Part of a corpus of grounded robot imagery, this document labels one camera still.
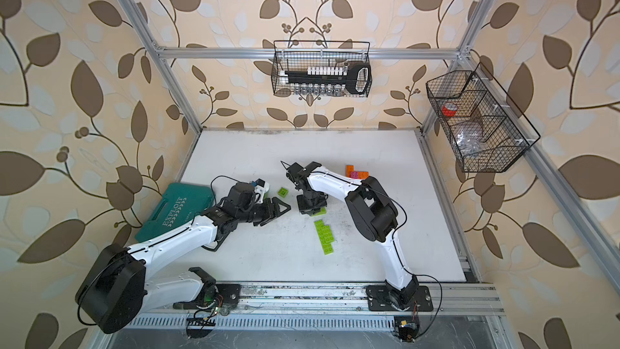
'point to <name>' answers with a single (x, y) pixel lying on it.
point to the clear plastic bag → (468, 141)
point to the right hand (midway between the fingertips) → (311, 212)
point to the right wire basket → (485, 132)
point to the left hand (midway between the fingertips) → (283, 207)
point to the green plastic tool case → (178, 204)
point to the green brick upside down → (325, 235)
